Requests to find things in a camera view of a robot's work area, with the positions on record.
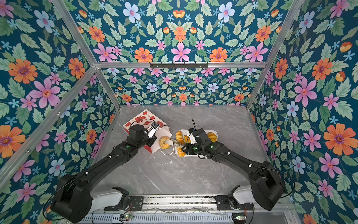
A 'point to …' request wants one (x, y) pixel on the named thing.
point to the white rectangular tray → (179, 151)
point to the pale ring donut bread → (162, 142)
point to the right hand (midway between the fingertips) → (182, 148)
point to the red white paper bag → (145, 119)
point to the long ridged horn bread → (179, 137)
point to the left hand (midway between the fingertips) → (156, 128)
